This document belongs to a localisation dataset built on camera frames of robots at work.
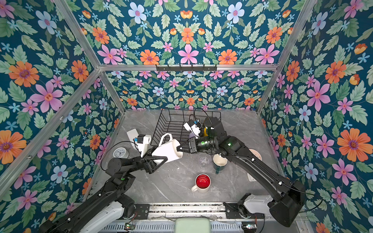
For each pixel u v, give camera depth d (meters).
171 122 1.11
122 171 0.51
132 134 1.00
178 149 0.61
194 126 0.61
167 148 0.59
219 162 0.88
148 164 0.53
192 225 0.68
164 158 0.55
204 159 0.87
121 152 0.93
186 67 0.92
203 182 0.82
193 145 0.56
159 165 0.55
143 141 0.56
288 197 0.38
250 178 0.84
